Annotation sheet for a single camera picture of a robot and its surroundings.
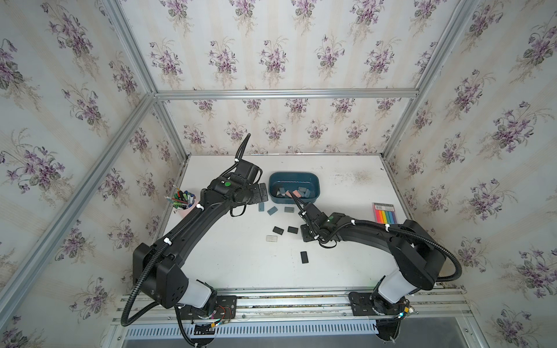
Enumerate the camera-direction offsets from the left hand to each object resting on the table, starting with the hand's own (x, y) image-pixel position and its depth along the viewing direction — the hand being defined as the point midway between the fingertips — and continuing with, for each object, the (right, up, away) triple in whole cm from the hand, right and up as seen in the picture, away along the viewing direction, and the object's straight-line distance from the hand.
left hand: (255, 195), depth 81 cm
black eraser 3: (+19, -25, +4) cm, 31 cm away
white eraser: (+6, -18, +8) cm, 21 cm away
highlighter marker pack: (+57, -9, +15) cm, 60 cm away
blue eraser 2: (+6, -9, +17) cm, 20 cm away
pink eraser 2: (+13, -1, +26) cm, 29 cm away
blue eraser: (+1, -7, +18) cm, 19 cm away
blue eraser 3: (+20, +1, +23) cm, 31 cm away
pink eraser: (+18, -1, +23) cm, 29 cm away
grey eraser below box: (+13, -8, +17) cm, 23 cm away
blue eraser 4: (+23, -1, +21) cm, 31 cm away
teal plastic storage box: (+22, +3, +26) cm, 35 cm away
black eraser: (+8, -16, +10) cm, 21 cm away
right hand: (+22, -17, +9) cm, 29 cm away
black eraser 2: (+15, -16, +10) cm, 24 cm away
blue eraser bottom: (+11, 0, +24) cm, 26 cm away
